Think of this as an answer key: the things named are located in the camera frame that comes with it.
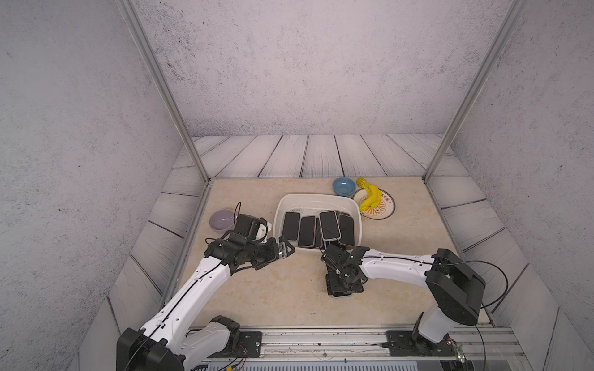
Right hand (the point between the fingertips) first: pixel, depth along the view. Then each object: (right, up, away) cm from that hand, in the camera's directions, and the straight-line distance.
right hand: (337, 291), depth 83 cm
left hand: (-17, +15, -8) cm, 24 cm away
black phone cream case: (-17, +21, +19) cm, 33 cm away
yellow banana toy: (+20, +35, +24) cm, 47 cm away
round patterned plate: (+25, +28, +24) cm, 45 cm away
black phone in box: (-11, +17, +13) cm, 24 cm away
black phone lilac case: (-1, +22, +15) cm, 27 cm away
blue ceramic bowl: (+8, +39, +33) cm, 52 cm away
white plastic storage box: (-8, +30, +25) cm, 40 cm away
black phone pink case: (+6, +20, +12) cm, 24 cm away
